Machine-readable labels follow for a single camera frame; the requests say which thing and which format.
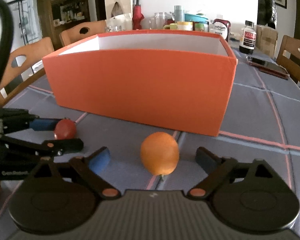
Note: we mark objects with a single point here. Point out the wooden chair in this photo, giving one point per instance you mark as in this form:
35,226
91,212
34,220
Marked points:
295,62
72,33
30,47

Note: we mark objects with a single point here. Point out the dark hanging jacket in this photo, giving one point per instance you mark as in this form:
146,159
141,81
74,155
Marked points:
266,5

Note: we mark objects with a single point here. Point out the red tomato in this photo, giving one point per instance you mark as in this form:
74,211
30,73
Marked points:
66,130

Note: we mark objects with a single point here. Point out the teal plastic basin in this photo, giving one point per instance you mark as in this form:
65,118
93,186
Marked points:
196,17

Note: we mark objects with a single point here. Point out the brown cardboard box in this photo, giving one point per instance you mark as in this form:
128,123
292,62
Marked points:
266,40

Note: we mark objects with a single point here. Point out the blue-grey cylinder bottle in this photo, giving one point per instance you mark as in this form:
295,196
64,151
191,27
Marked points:
179,13

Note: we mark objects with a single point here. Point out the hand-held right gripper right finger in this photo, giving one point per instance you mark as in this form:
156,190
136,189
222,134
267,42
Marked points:
205,160

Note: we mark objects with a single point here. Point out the green mug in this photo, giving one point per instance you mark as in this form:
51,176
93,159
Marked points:
170,26

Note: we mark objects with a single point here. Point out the small jar with green lid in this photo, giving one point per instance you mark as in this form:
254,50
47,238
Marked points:
201,27

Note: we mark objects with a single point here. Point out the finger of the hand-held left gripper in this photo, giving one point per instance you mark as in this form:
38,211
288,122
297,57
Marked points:
65,146
43,125

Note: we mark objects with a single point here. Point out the oval orange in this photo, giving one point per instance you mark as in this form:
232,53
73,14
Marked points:
160,153

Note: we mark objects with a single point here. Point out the orange cardboard box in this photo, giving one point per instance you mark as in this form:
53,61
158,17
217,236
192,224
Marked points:
140,85

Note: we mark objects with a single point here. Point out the white paper bag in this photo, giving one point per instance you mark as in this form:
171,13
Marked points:
118,7

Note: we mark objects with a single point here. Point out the grey plaid tablecloth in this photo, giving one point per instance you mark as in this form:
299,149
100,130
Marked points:
252,110

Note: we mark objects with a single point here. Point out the glass jar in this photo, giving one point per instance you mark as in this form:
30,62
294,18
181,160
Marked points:
159,21

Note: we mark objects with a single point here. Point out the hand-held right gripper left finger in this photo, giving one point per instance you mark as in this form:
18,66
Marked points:
100,160

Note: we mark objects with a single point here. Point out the red umbrella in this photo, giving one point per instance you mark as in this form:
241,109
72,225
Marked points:
138,15

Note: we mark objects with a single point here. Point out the dark bottle with black cap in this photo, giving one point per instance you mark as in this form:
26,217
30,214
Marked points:
247,40

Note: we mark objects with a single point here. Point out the purple supplement bottle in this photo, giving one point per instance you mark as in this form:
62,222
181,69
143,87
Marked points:
221,30

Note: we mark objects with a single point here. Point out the white cup with yellow lid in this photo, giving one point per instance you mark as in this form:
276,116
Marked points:
185,25

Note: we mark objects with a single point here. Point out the dark wooden cabinet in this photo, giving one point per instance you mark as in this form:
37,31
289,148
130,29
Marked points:
65,5

